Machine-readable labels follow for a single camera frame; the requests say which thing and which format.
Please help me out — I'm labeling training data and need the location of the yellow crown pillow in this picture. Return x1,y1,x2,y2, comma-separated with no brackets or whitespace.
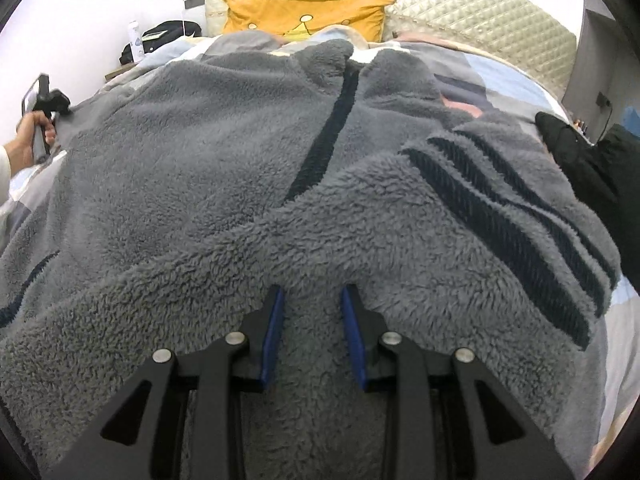
222,0,396,41

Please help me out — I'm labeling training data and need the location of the white spray bottle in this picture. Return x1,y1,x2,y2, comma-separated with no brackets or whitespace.
128,21,145,63

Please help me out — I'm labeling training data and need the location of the grey fleece jacket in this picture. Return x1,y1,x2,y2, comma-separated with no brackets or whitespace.
0,38,622,480

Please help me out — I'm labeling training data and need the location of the wall socket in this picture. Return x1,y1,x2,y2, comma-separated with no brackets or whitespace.
182,0,205,10

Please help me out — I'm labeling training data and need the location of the grey wardrobe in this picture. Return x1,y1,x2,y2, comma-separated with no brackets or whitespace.
562,0,639,141

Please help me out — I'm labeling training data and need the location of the wooden nightstand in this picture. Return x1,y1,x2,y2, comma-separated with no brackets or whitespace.
104,62,137,82

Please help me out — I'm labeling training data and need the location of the black bag on nightstand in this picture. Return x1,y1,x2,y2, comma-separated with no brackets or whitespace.
119,21,202,65

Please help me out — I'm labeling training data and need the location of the person's left hand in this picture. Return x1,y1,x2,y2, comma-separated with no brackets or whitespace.
3,110,56,177

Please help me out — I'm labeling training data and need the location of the cream quilted headboard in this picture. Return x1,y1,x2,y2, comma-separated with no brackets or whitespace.
203,0,580,99

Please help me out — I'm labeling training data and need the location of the black garment on bed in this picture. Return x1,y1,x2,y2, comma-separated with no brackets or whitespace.
535,112,639,288

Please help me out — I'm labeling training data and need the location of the patchwork quilt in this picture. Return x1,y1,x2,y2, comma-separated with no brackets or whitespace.
0,27,640,476

